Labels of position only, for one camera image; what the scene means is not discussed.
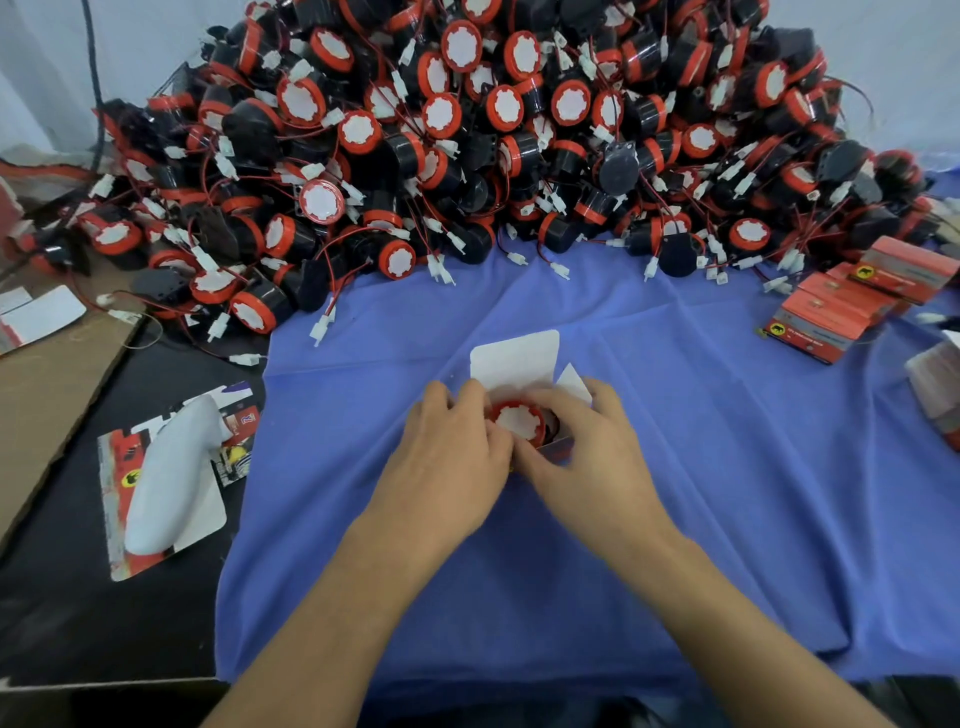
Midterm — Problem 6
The person's left hand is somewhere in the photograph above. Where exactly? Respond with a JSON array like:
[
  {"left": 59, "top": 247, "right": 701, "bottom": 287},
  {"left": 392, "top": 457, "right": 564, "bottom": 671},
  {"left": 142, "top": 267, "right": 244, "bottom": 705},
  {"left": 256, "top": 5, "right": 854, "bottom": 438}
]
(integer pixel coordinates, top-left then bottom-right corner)
[{"left": 360, "top": 379, "right": 516, "bottom": 564}]

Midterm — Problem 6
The person's right hand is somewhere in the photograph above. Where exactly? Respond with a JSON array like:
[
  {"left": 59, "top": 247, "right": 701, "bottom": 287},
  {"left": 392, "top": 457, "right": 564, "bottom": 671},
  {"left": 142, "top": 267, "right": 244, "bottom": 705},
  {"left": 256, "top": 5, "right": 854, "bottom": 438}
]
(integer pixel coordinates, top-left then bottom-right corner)
[{"left": 514, "top": 378, "right": 684, "bottom": 564}]

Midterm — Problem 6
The buzzer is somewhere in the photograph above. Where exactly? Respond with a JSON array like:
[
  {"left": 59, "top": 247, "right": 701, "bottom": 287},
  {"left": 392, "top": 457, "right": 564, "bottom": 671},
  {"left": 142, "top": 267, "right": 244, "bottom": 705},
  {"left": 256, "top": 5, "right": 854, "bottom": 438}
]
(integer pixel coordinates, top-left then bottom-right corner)
[{"left": 487, "top": 397, "right": 560, "bottom": 449}]

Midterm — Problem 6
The stack of box blanks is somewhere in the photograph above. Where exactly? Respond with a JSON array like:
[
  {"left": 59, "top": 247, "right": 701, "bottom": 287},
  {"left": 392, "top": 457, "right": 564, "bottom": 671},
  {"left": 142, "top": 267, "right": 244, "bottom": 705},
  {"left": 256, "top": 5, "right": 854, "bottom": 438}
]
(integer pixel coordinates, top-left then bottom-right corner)
[{"left": 904, "top": 337, "right": 960, "bottom": 452}]

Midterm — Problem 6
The pile of black red buzzers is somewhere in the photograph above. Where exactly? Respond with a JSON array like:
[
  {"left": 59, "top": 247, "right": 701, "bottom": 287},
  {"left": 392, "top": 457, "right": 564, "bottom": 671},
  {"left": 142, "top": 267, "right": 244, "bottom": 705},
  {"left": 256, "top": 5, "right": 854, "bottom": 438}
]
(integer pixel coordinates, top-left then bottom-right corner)
[{"left": 7, "top": 0, "right": 960, "bottom": 339}]

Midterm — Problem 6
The person's right forearm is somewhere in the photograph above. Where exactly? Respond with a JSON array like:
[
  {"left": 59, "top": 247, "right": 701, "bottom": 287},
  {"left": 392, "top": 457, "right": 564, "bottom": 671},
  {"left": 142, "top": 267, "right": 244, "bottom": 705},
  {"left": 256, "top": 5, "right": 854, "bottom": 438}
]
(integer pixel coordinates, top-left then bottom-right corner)
[{"left": 637, "top": 532, "right": 902, "bottom": 728}]

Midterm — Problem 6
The person's left forearm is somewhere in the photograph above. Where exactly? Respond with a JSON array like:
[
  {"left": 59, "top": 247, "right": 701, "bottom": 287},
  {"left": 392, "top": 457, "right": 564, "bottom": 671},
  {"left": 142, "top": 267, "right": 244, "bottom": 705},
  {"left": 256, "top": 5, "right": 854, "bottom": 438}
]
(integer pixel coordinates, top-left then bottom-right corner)
[{"left": 202, "top": 525, "right": 429, "bottom": 728}]

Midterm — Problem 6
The blue table cloth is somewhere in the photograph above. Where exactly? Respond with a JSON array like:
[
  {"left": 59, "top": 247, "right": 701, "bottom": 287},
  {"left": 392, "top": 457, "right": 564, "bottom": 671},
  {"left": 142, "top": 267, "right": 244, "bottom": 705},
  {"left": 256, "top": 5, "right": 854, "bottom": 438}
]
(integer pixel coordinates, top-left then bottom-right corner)
[{"left": 214, "top": 172, "right": 960, "bottom": 707}]

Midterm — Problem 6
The brown cardboard piece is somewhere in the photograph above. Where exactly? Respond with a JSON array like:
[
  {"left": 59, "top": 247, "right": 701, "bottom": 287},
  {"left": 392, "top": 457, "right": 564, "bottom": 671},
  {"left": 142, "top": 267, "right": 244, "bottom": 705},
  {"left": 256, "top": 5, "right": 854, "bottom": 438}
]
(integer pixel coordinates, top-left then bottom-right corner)
[{"left": 0, "top": 262, "right": 144, "bottom": 549}]

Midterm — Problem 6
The black hanging cable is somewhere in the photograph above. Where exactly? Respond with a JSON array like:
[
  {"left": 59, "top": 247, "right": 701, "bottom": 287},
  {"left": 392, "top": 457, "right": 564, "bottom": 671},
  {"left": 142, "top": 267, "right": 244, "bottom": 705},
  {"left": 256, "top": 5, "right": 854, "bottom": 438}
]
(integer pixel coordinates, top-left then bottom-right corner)
[{"left": 75, "top": 0, "right": 104, "bottom": 152}]

